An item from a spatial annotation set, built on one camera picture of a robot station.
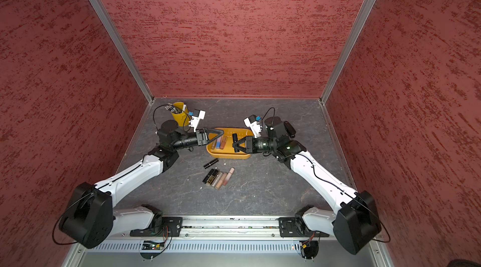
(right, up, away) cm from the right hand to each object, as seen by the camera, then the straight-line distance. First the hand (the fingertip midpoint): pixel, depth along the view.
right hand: (234, 150), depth 72 cm
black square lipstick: (-14, -15, +14) cm, 25 cm away
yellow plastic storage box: (-4, -5, +19) cm, 20 cm away
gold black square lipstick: (-12, -16, +13) cm, 24 cm away
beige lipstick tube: (-6, -16, +15) cm, 22 cm away
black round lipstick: (0, +5, 0) cm, 5 cm away
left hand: (-5, +5, 0) cm, 7 cm away
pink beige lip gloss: (-4, -15, +15) cm, 22 cm away
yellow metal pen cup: (-31, +12, +28) cm, 44 cm away
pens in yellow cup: (-33, +17, +23) cm, 43 cm away
